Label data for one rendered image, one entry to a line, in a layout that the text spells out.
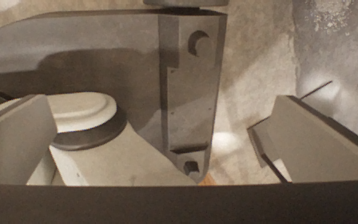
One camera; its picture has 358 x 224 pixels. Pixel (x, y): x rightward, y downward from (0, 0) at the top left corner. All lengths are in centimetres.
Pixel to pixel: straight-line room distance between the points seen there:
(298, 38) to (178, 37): 53
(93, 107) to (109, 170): 11
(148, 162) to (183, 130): 26
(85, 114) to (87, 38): 17
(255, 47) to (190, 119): 36
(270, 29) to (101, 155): 64
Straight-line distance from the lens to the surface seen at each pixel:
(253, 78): 80
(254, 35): 74
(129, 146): 34
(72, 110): 36
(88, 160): 33
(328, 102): 112
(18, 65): 52
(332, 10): 92
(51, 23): 47
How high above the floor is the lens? 62
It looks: 56 degrees down
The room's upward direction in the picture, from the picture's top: 156 degrees clockwise
